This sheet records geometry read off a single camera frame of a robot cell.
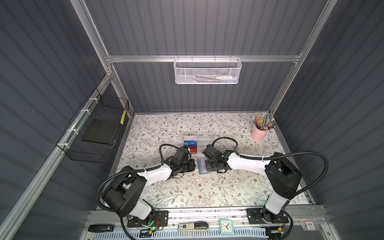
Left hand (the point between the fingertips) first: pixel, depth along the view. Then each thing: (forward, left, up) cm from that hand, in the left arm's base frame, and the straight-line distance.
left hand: (196, 165), depth 89 cm
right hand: (0, -8, -2) cm, 8 cm away
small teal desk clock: (-32, -12, -1) cm, 34 cm away
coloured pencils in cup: (+24, -46, +9) cm, 52 cm away
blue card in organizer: (+15, +3, +2) cm, 15 cm away
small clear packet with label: (-33, -51, 0) cm, 61 cm away
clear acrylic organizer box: (+15, -2, +3) cm, 15 cm away
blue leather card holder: (-1, -3, -1) cm, 4 cm away
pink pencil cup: (+19, -43, +3) cm, 47 cm away
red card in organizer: (+11, +1, 0) cm, 11 cm away
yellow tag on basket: (+20, +40, +23) cm, 50 cm away
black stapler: (-29, +46, 0) cm, 54 cm away
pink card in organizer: (+17, +3, +5) cm, 18 cm away
